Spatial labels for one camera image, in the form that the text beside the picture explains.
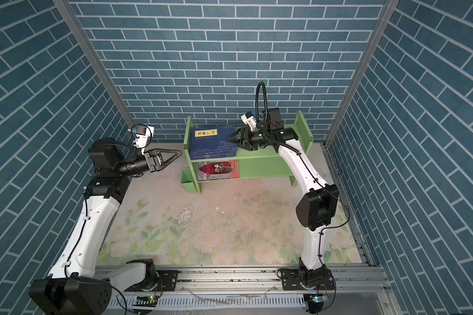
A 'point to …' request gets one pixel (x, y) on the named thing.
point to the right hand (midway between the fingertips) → (229, 140)
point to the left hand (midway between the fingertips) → (179, 156)
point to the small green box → (187, 181)
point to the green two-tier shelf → (259, 164)
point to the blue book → (211, 142)
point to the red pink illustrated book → (207, 170)
